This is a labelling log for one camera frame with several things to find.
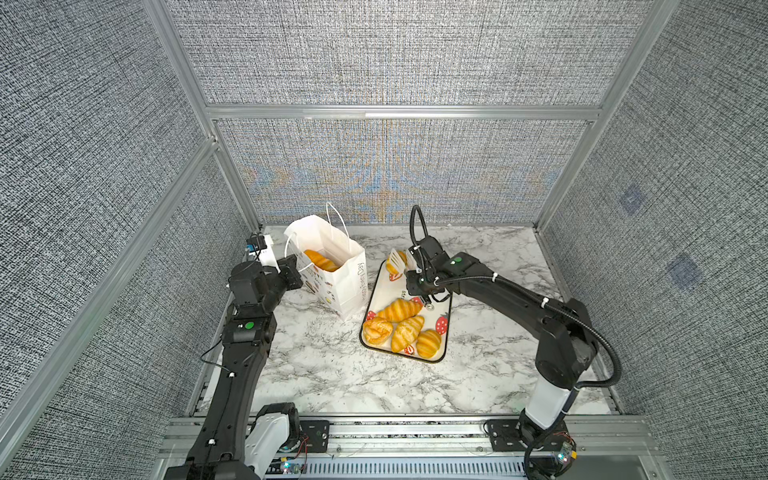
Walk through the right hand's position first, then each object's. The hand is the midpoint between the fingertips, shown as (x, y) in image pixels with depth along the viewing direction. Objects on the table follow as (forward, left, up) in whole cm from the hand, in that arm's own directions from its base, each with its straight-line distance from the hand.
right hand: (410, 277), depth 86 cm
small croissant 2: (-15, -5, -11) cm, 20 cm away
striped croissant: (-4, +3, -11) cm, 12 cm away
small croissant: (+6, +5, -3) cm, 9 cm away
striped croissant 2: (-13, +1, -9) cm, 16 cm away
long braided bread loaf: (+9, +27, -4) cm, 29 cm away
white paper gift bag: (-5, +18, +1) cm, 19 cm away
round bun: (-11, +10, -11) cm, 18 cm away
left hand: (-1, +28, +14) cm, 31 cm away
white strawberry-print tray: (+6, +6, -16) cm, 18 cm away
